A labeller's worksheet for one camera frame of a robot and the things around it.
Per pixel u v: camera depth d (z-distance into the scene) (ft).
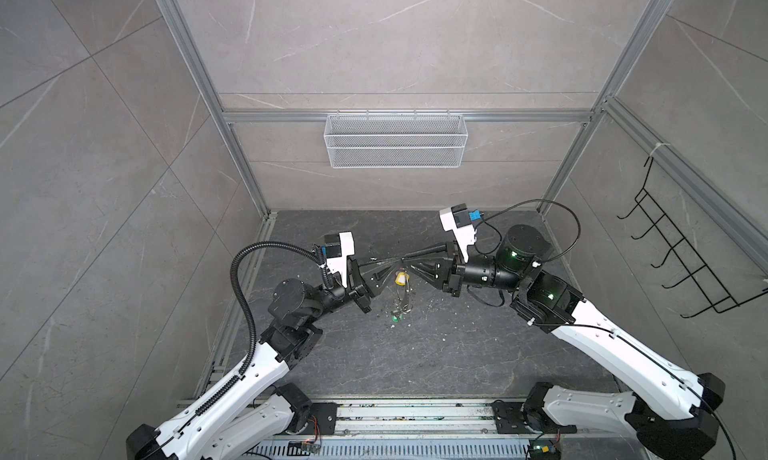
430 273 1.71
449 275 1.53
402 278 1.84
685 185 2.08
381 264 1.68
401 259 1.71
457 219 1.52
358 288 1.56
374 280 1.67
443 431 2.40
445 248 1.67
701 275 2.06
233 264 1.37
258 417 1.85
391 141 3.30
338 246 1.50
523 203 1.42
